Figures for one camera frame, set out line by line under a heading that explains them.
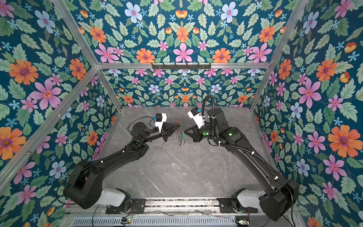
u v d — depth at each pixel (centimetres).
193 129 62
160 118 63
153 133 67
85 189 43
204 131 59
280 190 38
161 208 73
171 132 72
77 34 77
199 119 60
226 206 73
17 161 51
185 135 69
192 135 65
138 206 73
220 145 50
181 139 73
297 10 69
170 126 68
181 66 94
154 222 77
